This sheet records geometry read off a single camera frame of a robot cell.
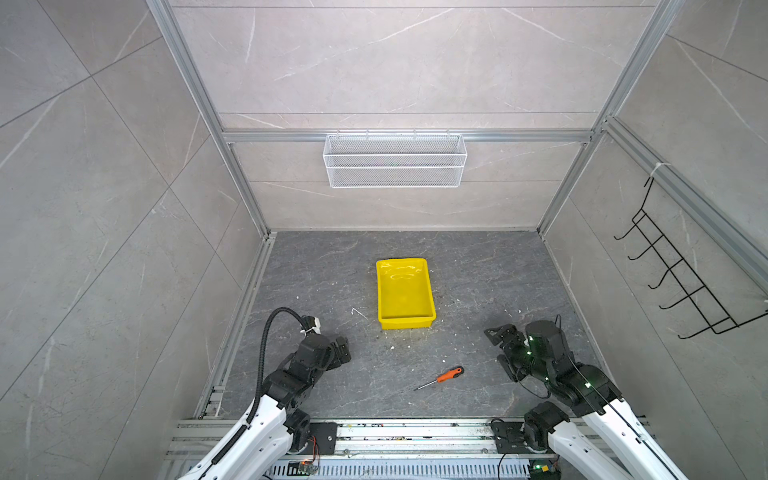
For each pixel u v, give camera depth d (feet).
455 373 2.71
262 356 1.88
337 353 2.44
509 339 2.17
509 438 2.40
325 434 2.43
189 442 2.44
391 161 3.31
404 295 3.23
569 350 1.81
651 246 2.40
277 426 1.75
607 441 1.58
